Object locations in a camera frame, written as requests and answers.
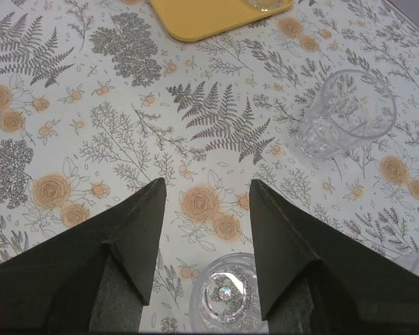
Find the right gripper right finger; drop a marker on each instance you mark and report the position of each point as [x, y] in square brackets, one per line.
[311, 277]

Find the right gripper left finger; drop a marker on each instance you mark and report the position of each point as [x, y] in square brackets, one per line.
[96, 276]

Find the yellow plastic tray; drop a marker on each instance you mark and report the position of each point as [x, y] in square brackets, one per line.
[194, 20]

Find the floral patterned table mat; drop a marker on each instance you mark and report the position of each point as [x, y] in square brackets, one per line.
[96, 100]

